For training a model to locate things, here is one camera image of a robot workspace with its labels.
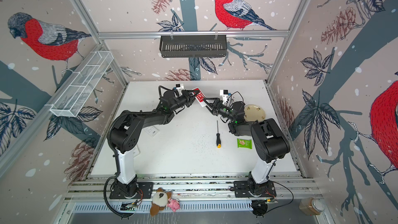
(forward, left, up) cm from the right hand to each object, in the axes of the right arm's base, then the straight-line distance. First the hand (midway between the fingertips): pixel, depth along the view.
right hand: (203, 105), depth 81 cm
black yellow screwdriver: (-9, -9, -20) cm, 24 cm away
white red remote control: (+6, +2, -1) cm, 6 cm away
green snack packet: (-12, -24, -21) cm, 34 cm away
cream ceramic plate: (+11, -33, -22) cm, 41 cm away
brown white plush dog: (-41, +18, -17) cm, 48 cm away
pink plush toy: (-42, +12, -19) cm, 48 cm away
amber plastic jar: (-41, -46, -15) cm, 63 cm away
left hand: (+7, +2, +2) cm, 8 cm away
